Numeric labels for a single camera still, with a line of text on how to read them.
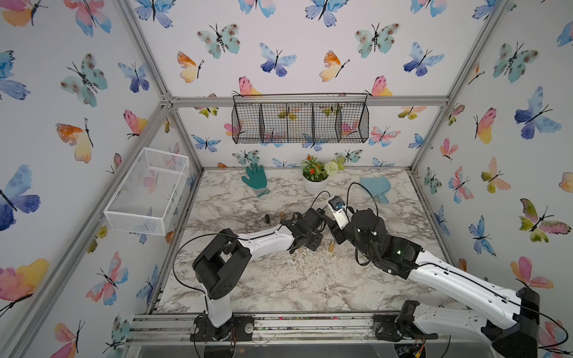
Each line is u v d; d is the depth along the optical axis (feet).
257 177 3.87
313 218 2.29
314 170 3.16
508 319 1.29
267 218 3.22
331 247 2.92
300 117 3.21
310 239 2.62
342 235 2.04
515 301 1.33
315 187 3.43
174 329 2.48
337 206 1.91
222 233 1.62
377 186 3.76
